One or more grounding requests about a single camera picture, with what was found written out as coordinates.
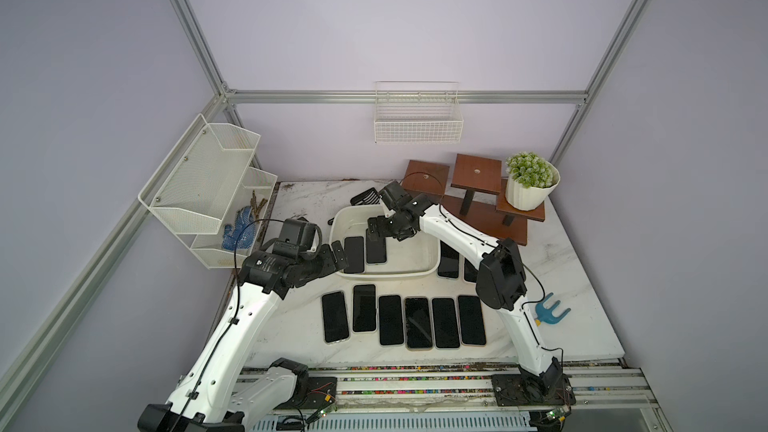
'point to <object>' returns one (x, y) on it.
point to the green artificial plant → (530, 170)
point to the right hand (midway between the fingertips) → (383, 236)
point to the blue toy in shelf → (231, 235)
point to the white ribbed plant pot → (527, 198)
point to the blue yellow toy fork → (544, 314)
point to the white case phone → (354, 248)
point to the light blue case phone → (446, 329)
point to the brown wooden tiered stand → (477, 192)
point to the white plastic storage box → (418, 256)
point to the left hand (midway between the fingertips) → (331, 267)
